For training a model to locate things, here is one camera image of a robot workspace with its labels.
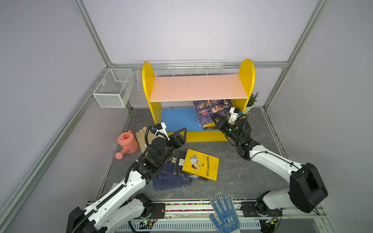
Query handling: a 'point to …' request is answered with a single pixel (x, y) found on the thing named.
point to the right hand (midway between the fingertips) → (211, 117)
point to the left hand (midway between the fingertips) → (184, 133)
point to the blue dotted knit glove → (227, 220)
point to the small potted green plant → (250, 104)
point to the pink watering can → (127, 140)
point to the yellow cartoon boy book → (210, 126)
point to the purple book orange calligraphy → (205, 109)
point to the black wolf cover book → (178, 166)
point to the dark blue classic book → (168, 171)
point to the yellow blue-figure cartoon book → (201, 164)
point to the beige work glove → (141, 136)
